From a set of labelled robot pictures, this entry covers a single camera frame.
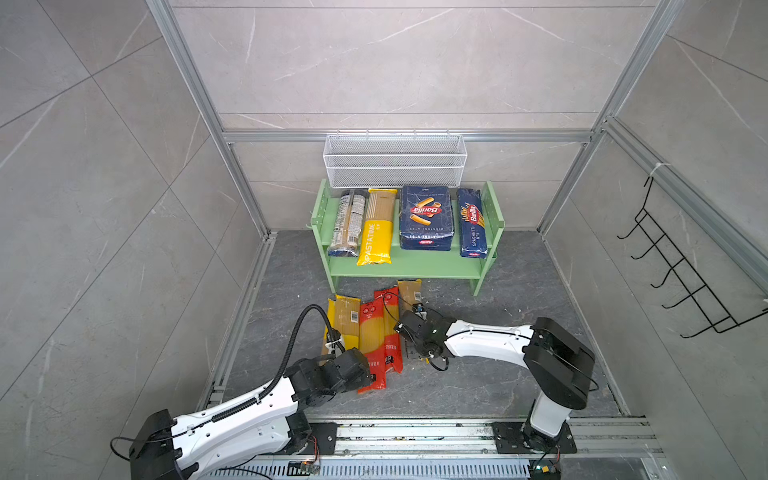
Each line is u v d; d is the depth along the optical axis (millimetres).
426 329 681
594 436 748
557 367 451
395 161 1009
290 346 556
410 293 970
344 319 902
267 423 597
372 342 881
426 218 784
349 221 812
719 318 588
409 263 756
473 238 761
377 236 810
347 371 579
